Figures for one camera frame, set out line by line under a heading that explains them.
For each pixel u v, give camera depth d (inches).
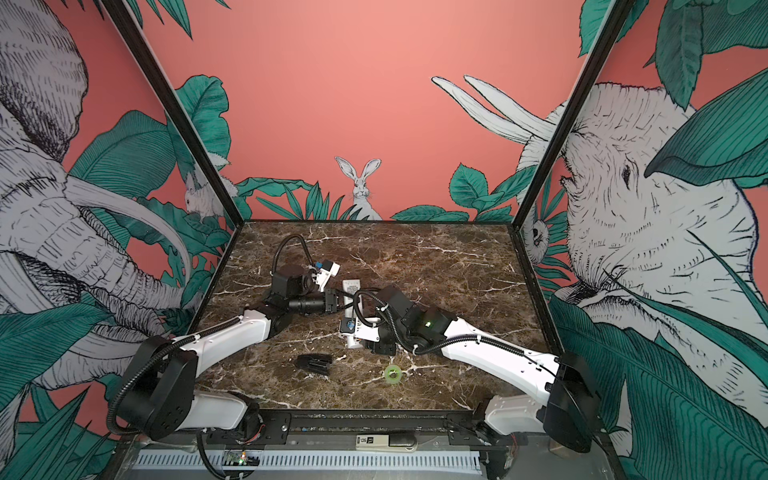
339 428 29.6
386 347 25.6
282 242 45.4
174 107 33.7
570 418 15.2
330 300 28.8
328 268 30.7
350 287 31.5
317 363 32.9
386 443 27.1
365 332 24.6
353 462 27.6
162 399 16.5
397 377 32.3
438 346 19.6
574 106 33.6
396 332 21.5
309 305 28.7
